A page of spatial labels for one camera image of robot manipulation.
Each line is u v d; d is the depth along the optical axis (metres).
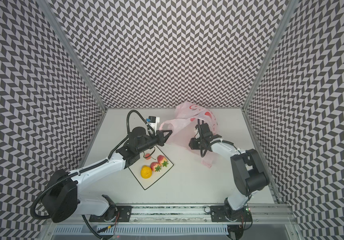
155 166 0.83
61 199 0.41
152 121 0.68
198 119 0.75
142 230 0.69
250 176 0.46
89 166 0.48
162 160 0.85
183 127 0.77
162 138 0.68
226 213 0.65
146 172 0.81
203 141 0.68
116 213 0.69
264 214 0.75
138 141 0.59
